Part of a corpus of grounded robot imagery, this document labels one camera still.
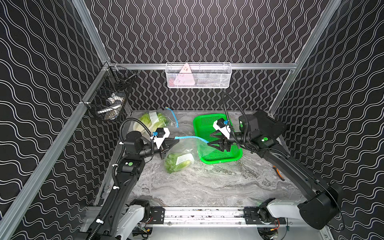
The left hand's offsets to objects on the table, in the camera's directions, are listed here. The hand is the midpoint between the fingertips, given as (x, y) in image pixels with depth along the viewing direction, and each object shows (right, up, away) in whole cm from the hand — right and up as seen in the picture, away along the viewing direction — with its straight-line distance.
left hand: (177, 138), depth 67 cm
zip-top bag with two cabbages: (-7, +9, +37) cm, 38 cm away
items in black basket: (-38, +18, +19) cm, 46 cm away
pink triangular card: (+2, +34, +23) cm, 41 cm away
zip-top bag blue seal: (+4, -9, +17) cm, 19 cm away
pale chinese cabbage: (-13, +8, +34) cm, 37 cm away
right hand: (+15, 0, +5) cm, 16 cm away
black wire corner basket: (-44, +35, +28) cm, 63 cm away
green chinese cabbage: (-2, -13, +9) cm, 16 cm away
